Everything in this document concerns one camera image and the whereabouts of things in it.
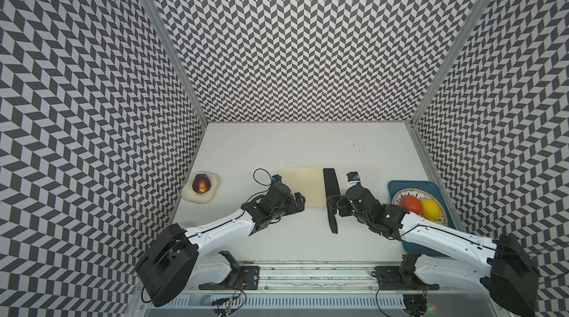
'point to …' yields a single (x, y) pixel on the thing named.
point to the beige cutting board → (309, 181)
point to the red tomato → (411, 204)
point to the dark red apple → (201, 183)
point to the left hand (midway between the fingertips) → (295, 203)
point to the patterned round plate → (443, 217)
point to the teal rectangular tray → (396, 186)
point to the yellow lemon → (430, 209)
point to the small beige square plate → (189, 195)
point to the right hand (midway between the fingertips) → (339, 201)
